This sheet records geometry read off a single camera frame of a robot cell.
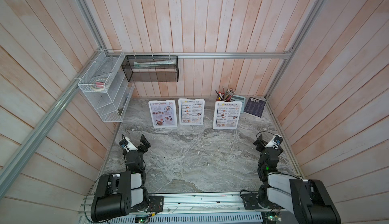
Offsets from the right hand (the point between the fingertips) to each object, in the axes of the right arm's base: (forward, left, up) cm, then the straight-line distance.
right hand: (268, 136), depth 86 cm
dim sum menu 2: (+15, +22, +2) cm, 26 cm away
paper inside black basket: (+34, +76, +26) cm, 87 cm away
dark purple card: (+32, -3, -10) cm, 34 cm away
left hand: (-3, +76, 0) cm, 76 cm away
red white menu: (+14, +63, +3) cm, 65 cm away
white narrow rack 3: (+14, +29, +1) cm, 32 cm away
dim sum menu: (+16, +45, +3) cm, 48 cm away
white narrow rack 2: (+14, +46, -8) cm, 49 cm away
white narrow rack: (+17, +59, +11) cm, 63 cm away
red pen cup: (+30, +22, +2) cm, 37 cm away
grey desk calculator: (+38, +9, -7) cm, 39 cm away
